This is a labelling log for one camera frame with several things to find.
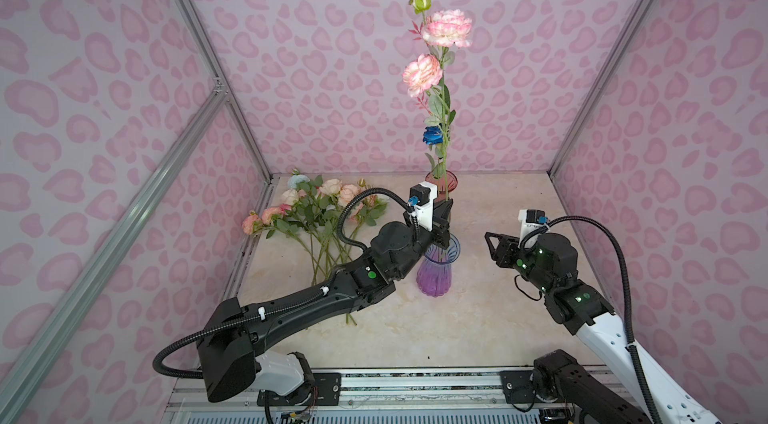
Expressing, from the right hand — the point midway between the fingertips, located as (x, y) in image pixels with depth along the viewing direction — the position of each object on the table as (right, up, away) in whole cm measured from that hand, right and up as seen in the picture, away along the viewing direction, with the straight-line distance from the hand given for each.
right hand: (492, 234), depth 74 cm
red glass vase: (-9, +14, +20) cm, 26 cm away
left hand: (-11, +9, -11) cm, 18 cm away
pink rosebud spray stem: (-33, +5, +32) cm, 46 cm away
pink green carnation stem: (-68, +1, +29) cm, 74 cm away
